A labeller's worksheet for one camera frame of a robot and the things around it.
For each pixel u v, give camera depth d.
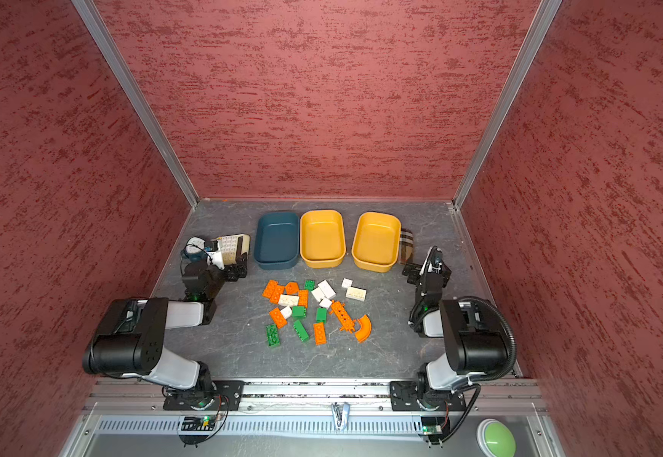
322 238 1.07
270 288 0.94
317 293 0.93
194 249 1.00
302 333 0.83
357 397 0.76
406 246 1.03
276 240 1.03
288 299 0.91
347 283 0.95
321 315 0.87
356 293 0.92
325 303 0.91
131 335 0.46
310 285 0.95
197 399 0.68
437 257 0.77
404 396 0.74
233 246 1.03
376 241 1.07
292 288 0.94
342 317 0.87
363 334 0.85
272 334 0.85
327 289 0.93
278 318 0.87
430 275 0.78
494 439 0.69
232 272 0.84
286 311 0.89
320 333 0.85
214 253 0.80
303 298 0.92
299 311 0.88
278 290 0.94
